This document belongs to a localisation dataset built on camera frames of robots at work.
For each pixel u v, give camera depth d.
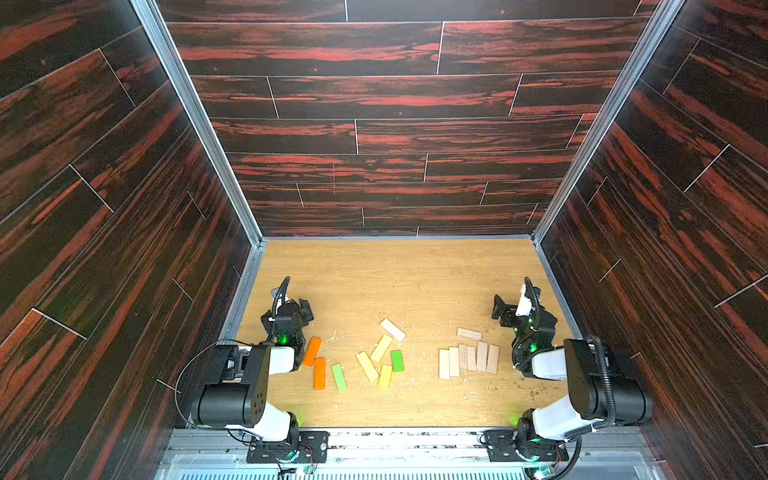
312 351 0.91
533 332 0.69
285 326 0.72
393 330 0.94
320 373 0.86
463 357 0.87
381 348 0.90
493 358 0.89
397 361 0.89
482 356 0.88
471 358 0.88
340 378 0.84
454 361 0.88
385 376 0.85
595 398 0.44
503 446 0.74
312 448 0.73
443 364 0.87
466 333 0.93
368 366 0.86
